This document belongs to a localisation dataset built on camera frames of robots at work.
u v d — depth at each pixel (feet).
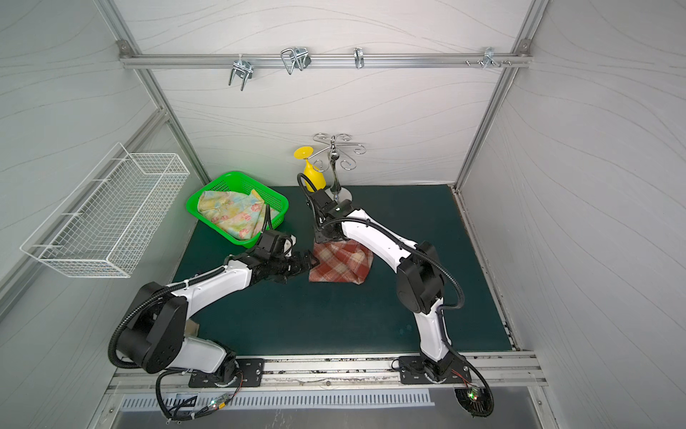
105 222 2.25
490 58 2.50
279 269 2.45
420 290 1.65
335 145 3.05
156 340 1.39
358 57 2.56
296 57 2.51
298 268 2.52
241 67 2.56
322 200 2.25
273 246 2.31
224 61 2.57
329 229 2.04
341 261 3.05
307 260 2.62
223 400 2.26
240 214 3.53
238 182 3.73
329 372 2.46
